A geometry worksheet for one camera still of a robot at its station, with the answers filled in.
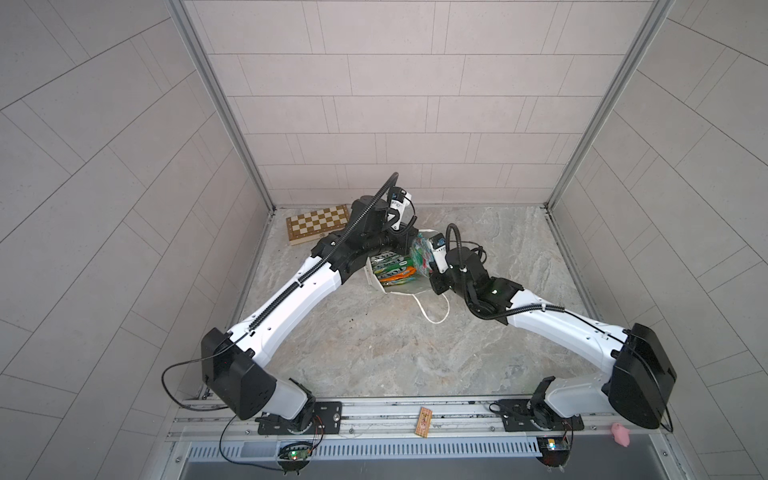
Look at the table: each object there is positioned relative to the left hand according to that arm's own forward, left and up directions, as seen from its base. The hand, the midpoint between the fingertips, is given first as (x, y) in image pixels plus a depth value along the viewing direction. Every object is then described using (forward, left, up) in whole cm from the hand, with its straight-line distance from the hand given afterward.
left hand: (426, 229), depth 70 cm
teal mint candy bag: (+1, 0, -13) cm, 13 cm away
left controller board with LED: (-43, +29, -27) cm, 58 cm away
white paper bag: (-6, -4, -30) cm, 31 cm away
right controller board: (-41, -30, -30) cm, 59 cm away
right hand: (-1, -1, -14) cm, 14 cm away
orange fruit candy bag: (0, +4, -21) cm, 21 cm away
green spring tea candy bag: (+2, +11, -19) cm, 22 cm away
